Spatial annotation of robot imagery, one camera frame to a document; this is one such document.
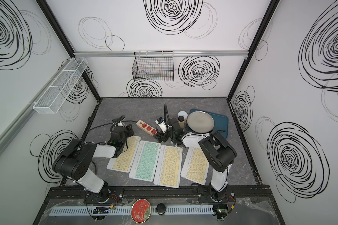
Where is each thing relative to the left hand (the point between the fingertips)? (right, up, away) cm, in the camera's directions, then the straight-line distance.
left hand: (128, 125), depth 95 cm
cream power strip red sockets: (+10, -1, +4) cm, 11 cm away
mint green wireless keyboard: (+12, -22, -10) cm, 28 cm away
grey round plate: (+51, +2, +8) cm, 52 cm away
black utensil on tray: (+67, -5, +9) cm, 67 cm away
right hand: (+20, -4, -3) cm, 21 cm away
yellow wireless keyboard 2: (+44, -23, -12) cm, 51 cm away
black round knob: (+24, -34, -33) cm, 53 cm away
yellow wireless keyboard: (+27, -25, -13) cm, 39 cm away
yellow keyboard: (-1, -22, -10) cm, 24 cm away
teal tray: (+66, +1, +8) cm, 67 cm away
